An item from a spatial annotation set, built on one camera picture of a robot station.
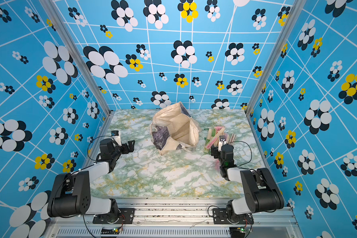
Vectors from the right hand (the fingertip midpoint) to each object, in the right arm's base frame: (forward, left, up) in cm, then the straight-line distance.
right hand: (223, 144), depth 93 cm
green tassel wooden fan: (+4, +4, -4) cm, 7 cm away
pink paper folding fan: (+13, 0, -3) cm, 14 cm away
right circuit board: (-45, -1, -8) cm, 45 cm away
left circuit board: (-45, +60, -8) cm, 76 cm away
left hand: (+1, +60, +3) cm, 60 cm away
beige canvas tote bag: (+13, +32, -1) cm, 35 cm away
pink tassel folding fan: (+8, -8, -6) cm, 13 cm away
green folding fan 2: (+13, +4, -5) cm, 14 cm away
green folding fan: (+12, +6, -6) cm, 15 cm away
